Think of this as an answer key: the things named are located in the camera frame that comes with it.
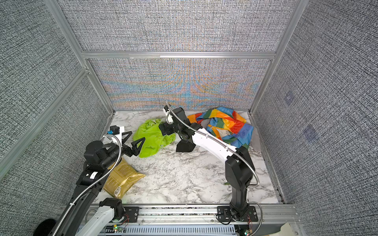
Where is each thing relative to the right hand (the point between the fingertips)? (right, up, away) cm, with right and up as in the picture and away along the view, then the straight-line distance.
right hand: (165, 123), depth 84 cm
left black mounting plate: (-15, -45, -11) cm, 49 cm away
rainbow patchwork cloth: (+38, -1, +13) cm, 41 cm away
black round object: (-49, -45, -21) cm, 70 cm away
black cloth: (+11, -15, +13) cm, 23 cm away
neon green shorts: (-8, -10, +8) cm, 15 cm away
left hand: (-12, -5, -14) cm, 19 cm away
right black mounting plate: (+31, -45, -12) cm, 56 cm away
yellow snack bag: (-23, -29, -6) cm, 37 cm away
